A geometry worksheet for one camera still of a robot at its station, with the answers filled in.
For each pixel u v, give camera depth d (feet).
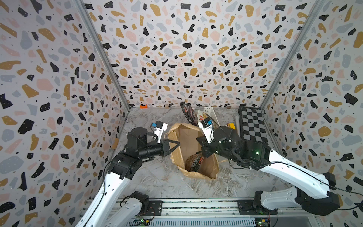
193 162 2.44
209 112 3.84
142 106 4.07
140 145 1.48
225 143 1.39
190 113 3.08
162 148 1.80
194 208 2.49
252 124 3.50
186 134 2.96
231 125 3.39
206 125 1.67
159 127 1.90
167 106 4.09
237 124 3.57
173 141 2.07
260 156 1.34
